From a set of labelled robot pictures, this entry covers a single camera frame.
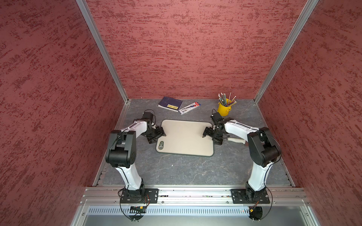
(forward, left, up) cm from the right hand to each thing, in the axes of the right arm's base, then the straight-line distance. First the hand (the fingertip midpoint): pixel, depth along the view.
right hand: (206, 141), depth 94 cm
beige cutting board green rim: (+3, +15, +2) cm, 15 cm away
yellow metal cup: (+24, -15, +3) cm, 29 cm away
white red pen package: (+31, +10, 0) cm, 33 cm away
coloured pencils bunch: (+31, -15, +10) cm, 36 cm away
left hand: (+1, +31, +1) cm, 31 cm away
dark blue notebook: (+37, +27, 0) cm, 45 cm away
